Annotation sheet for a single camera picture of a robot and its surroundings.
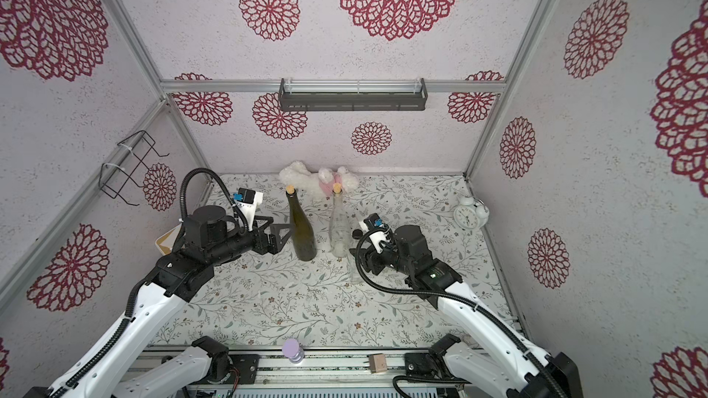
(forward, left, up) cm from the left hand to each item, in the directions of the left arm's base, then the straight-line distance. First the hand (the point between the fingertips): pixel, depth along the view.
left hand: (283, 226), depth 70 cm
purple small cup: (-25, -3, -19) cm, 32 cm away
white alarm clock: (+18, -59, -20) cm, 64 cm away
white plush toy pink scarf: (+34, +2, -19) cm, 39 cm away
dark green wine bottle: (+7, -2, -17) cm, 19 cm away
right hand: (-1, -19, -7) cm, 20 cm away
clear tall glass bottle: (+13, -12, -28) cm, 33 cm away
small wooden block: (-27, -24, -26) cm, 44 cm away
